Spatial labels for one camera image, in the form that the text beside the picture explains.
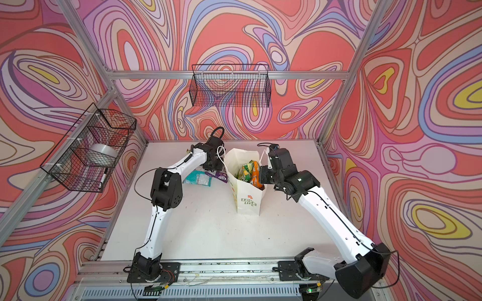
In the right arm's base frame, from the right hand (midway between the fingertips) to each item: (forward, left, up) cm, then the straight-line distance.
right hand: (262, 176), depth 75 cm
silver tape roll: (+9, +63, +10) cm, 64 cm away
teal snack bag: (+14, +32, -19) cm, 39 cm away
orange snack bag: (+4, +2, -6) cm, 8 cm away
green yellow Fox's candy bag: (+6, +7, -5) cm, 10 cm away
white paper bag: (-5, +6, -10) cm, 12 cm away
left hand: (+21, +21, -20) cm, 35 cm away
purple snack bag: (+15, +20, -19) cm, 31 cm away
